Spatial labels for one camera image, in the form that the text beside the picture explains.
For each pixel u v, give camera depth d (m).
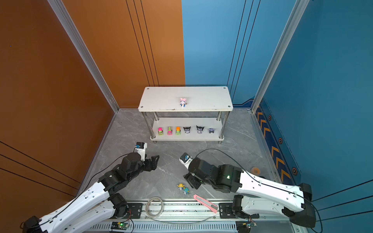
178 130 0.96
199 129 0.94
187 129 0.94
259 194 0.44
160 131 0.96
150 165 0.69
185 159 0.57
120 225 0.71
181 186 0.79
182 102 0.72
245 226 0.71
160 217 0.72
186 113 1.18
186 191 0.77
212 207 0.74
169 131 0.96
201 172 0.47
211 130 0.94
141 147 0.68
